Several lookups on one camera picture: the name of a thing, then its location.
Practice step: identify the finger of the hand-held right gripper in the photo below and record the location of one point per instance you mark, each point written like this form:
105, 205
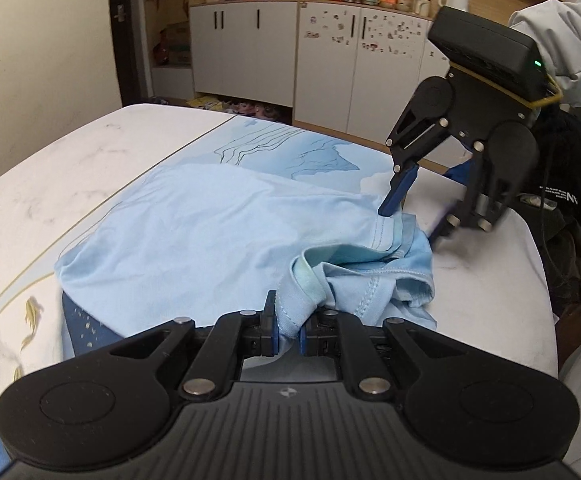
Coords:
400, 190
475, 210

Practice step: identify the white cabinet with stickers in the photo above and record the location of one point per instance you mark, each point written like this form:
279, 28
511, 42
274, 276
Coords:
270, 55

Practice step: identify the cardboard box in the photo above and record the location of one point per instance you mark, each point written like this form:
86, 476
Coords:
175, 45

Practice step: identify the yellow white packet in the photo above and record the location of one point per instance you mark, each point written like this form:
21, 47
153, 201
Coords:
204, 103

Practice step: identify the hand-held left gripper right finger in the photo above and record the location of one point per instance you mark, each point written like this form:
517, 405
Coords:
304, 340

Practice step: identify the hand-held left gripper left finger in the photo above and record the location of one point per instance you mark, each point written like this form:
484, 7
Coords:
272, 330

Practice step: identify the row of shoes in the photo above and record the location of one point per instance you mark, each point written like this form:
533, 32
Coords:
258, 109

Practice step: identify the light blue mermaid print shirt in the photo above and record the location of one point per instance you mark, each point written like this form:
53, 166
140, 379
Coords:
195, 230

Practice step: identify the dark blue garment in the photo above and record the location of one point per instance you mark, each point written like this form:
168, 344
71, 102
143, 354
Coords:
458, 172

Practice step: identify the dark wooden door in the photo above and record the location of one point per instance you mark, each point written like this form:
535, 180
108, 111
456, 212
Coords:
125, 35

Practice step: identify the black garment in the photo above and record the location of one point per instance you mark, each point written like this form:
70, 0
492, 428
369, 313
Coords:
575, 220

